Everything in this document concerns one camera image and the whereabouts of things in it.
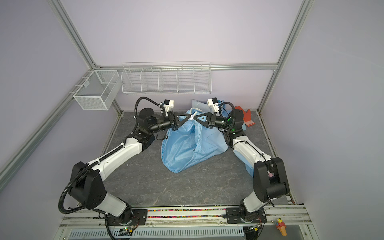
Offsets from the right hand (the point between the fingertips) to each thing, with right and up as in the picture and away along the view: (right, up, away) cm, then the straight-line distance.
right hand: (193, 120), depth 69 cm
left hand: (-1, 0, -1) cm, 1 cm away
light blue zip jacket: (0, -10, +8) cm, 13 cm away
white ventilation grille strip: (-15, -54, +2) cm, 56 cm away
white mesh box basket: (-64, +20, +30) cm, 74 cm away
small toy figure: (+41, -50, +1) cm, 65 cm away
